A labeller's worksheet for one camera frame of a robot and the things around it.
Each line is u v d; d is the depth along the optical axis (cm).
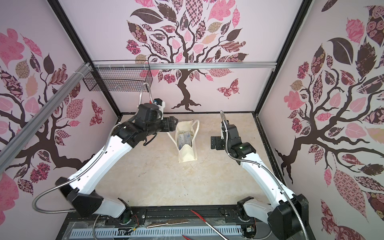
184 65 93
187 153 91
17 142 52
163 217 75
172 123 63
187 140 95
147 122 52
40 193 38
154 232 70
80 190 39
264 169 47
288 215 38
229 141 58
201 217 71
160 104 63
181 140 93
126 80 122
